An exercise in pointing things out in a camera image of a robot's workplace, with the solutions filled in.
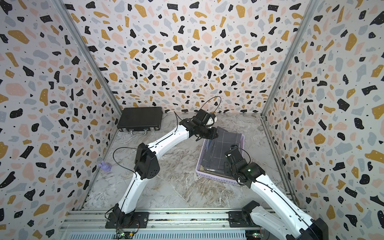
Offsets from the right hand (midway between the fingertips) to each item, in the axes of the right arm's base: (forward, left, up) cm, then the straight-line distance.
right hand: (229, 166), depth 80 cm
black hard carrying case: (+45, +67, -12) cm, 82 cm away
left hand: (+17, +4, +5) cm, 18 cm away
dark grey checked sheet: (+6, +8, -2) cm, 10 cm away
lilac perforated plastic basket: (+6, +15, -7) cm, 18 cm away
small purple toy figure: (+1, +71, -6) cm, 71 cm away
